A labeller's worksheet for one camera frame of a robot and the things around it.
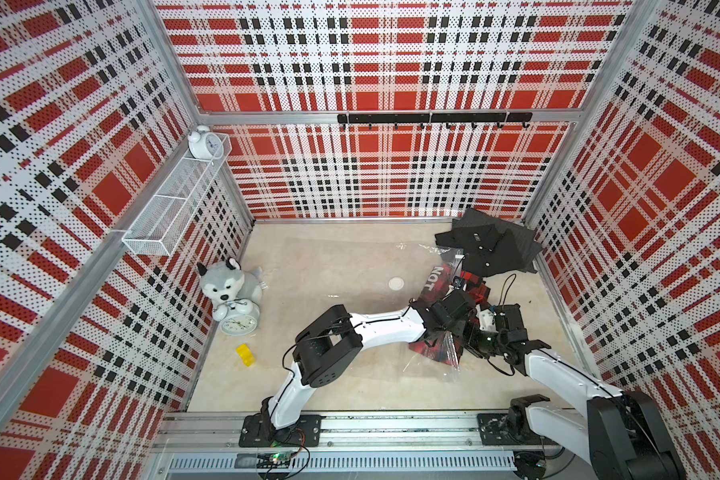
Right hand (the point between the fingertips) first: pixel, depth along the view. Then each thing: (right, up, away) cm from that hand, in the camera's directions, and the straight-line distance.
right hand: (456, 335), depth 86 cm
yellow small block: (-62, -5, -1) cm, 62 cm away
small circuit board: (-48, -24, -17) cm, 57 cm away
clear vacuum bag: (-25, +16, +19) cm, 35 cm away
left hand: (+2, +7, 0) cm, 7 cm away
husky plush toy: (-65, +17, -5) cm, 67 cm away
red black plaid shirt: (-4, -1, -4) cm, 6 cm away
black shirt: (+19, +27, +22) cm, 39 cm away
